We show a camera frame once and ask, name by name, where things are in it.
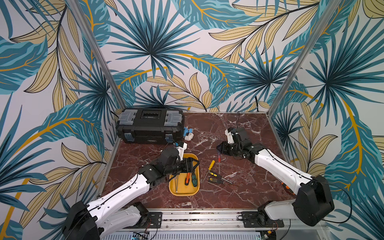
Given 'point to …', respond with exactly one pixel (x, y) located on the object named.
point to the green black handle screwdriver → (194, 179)
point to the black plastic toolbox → (150, 126)
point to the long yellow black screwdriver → (209, 169)
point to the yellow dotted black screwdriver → (215, 179)
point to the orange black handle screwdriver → (187, 178)
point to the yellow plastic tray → (183, 190)
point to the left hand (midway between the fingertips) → (195, 165)
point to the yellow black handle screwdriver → (219, 176)
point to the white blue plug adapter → (188, 133)
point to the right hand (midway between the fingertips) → (217, 147)
